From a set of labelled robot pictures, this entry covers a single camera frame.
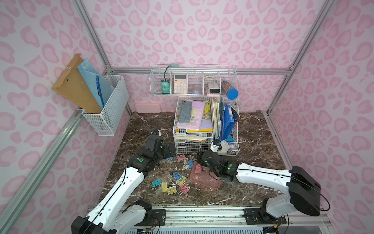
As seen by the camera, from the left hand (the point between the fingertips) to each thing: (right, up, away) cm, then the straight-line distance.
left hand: (166, 145), depth 79 cm
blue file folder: (+36, +13, +10) cm, 40 cm away
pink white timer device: (+27, +33, +11) cm, 44 cm away
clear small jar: (+17, +35, +19) cm, 43 cm away
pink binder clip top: (+7, -9, +12) cm, 17 cm away
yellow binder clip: (-2, -24, +3) cm, 24 cm away
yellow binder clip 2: (+3, -25, +1) cm, 25 cm away
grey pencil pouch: (+10, +19, +8) cm, 23 cm away
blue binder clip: (+13, -13, +11) cm, 22 cm away
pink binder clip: (+17, -16, +9) cm, 25 cm away
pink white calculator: (+6, +38, +16) cm, 41 cm away
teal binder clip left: (-7, -22, +5) cm, 24 cm away
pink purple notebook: (+18, +19, +12) cm, 28 cm away
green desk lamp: (-3, +36, +11) cm, 38 cm away
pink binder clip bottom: (+10, -24, +2) cm, 26 cm away
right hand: (+18, -6, +3) cm, 20 cm away
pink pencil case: (-22, +25, +38) cm, 51 cm away
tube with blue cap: (+37, +29, +5) cm, 47 cm away
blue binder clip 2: (+5, -19, +7) cm, 21 cm away
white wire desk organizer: (+12, +1, +5) cm, 13 cm away
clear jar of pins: (+40, -3, +15) cm, 43 cm away
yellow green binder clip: (+8, -21, +5) cm, 23 cm away
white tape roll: (+35, -3, +14) cm, 38 cm away
